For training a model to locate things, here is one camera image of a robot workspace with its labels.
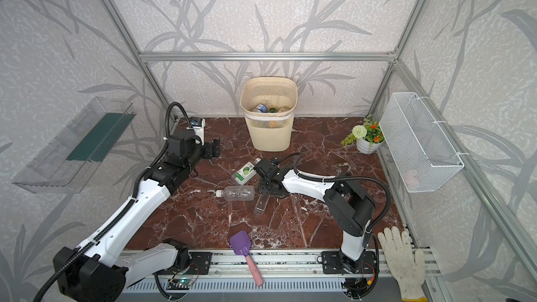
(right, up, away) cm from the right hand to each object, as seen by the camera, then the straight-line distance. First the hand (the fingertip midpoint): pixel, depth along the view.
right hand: (265, 181), depth 90 cm
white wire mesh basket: (+50, +16, -28) cm, 59 cm away
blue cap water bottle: (-2, +34, +11) cm, 36 cm away
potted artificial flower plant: (+48, +20, +6) cm, 52 cm away
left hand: (-19, +22, -13) cm, 32 cm away
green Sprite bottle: (+2, +33, +15) cm, 36 cm away
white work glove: (+52, -26, -18) cm, 61 cm away
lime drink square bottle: (-9, +4, +3) cm, 10 cm away
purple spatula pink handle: (-8, -21, -12) cm, 26 cm away
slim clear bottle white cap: (-1, -8, -6) cm, 10 cm away
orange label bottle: (+3, +25, +1) cm, 26 cm away
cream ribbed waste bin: (+2, +22, +8) cm, 23 cm away
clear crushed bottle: (-11, -3, -6) cm, 13 cm away
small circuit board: (-28, -31, -19) cm, 46 cm away
